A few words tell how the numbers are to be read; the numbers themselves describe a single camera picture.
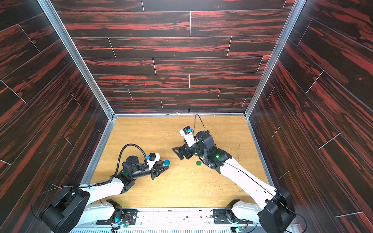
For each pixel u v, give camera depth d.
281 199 0.40
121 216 0.72
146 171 0.71
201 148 0.58
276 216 0.38
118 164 0.73
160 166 0.78
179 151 0.64
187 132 0.63
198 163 0.93
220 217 0.73
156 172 0.72
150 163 0.70
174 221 0.73
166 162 0.77
